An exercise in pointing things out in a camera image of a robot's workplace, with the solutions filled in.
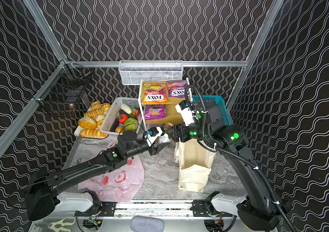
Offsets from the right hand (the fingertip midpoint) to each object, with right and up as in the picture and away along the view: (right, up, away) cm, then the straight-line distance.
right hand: (172, 128), depth 61 cm
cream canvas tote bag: (+15, -22, +28) cm, 39 cm away
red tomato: (-34, +5, +43) cm, 55 cm away
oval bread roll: (-59, +2, +43) cm, 73 cm away
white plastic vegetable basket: (-30, +19, +53) cm, 64 cm away
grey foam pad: (-13, -45, +7) cm, 48 cm away
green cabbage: (-27, +1, +39) cm, 47 cm away
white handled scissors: (-53, -47, +8) cm, 71 cm away
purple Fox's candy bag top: (+3, +21, +20) cm, 29 cm away
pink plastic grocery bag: (-27, -32, +19) cm, 46 cm away
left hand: (-1, -4, +5) cm, 7 cm away
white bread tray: (-66, -5, +43) cm, 79 cm away
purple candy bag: (-10, +9, +27) cm, 30 cm away
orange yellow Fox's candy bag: (-8, +18, +17) cm, 26 cm away
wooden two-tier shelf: (+2, +7, +32) cm, 32 cm away
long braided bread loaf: (-54, -5, +40) cm, 67 cm away
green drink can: (-3, -4, +3) cm, 6 cm away
